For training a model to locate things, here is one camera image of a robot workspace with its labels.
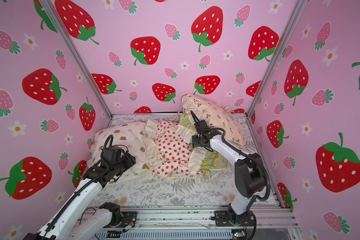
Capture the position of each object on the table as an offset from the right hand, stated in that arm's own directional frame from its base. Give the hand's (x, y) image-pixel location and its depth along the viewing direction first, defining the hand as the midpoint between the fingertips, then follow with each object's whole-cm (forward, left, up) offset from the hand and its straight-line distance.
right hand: (196, 142), depth 91 cm
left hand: (-16, +34, +2) cm, 38 cm away
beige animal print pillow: (+12, -11, +11) cm, 20 cm away
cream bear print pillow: (+2, +42, 0) cm, 42 cm away
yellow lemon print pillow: (-10, -11, -4) cm, 16 cm away
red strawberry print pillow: (-7, +17, -4) cm, 18 cm away
